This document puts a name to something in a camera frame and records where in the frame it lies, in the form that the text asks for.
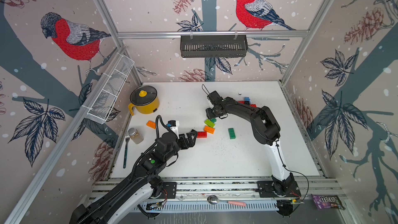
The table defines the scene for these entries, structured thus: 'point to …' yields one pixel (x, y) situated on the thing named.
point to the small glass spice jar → (135, 135)
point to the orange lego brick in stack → (209, 129)
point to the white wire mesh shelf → (112, 84)
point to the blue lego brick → (247, 98)
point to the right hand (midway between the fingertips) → (211, 112)
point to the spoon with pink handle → (213, 199)
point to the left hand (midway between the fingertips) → (194, 131)
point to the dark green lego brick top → (213, 120)
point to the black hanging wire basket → (214, 46)
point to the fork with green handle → (127, 138)
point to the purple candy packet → (332, 201)
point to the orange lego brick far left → (151, 124)
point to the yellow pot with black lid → (144, 100)
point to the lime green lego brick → (209, 123)
